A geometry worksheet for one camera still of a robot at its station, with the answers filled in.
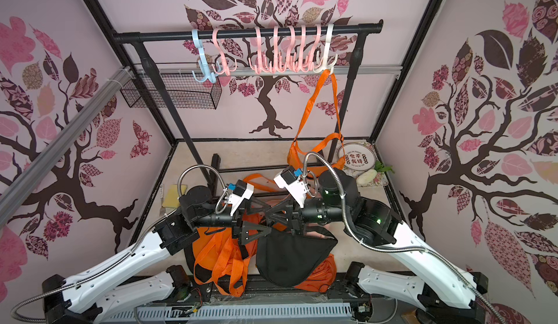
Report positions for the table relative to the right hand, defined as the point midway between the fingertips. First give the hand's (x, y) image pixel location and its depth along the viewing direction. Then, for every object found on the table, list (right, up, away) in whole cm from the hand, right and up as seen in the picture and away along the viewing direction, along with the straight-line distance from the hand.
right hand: (267, 213), depth 51 cm
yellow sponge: (-47, -3, +44) cm, 65 cm away
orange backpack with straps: (-19, -22, +23) cm, 37 cm away
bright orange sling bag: (+10, +18, +35) cm, 40 cm away
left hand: (0, -5, +8) cm, 9 cm away
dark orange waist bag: (+17, -27, +21) cm, 38 cm away
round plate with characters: (+45, +15, +62) cm, 78 cm away
